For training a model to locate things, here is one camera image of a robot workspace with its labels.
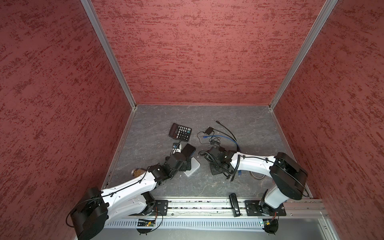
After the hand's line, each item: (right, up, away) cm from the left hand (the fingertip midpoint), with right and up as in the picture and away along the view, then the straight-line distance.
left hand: (183, 161), depth 84 cm
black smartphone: (+2, +4, +10) cm, 11 cm away
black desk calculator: (-4, +15, +18) cm, 24 cm away
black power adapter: (+17, +16, +21) cm, 32 cm away
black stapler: (+27, -19, -11) cm, 34 cm away
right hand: (+18, -8, +2) cm, 20 cm away
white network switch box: (+6, -4, +4) cm, 8 cm away
